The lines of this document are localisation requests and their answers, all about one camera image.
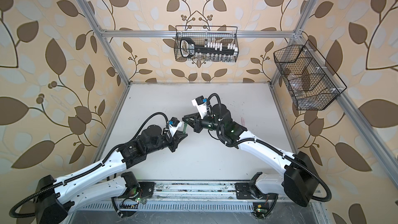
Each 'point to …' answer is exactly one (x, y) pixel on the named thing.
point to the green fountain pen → (185, 127)
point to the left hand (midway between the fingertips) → (186, 133)
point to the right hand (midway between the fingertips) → (183, 120)
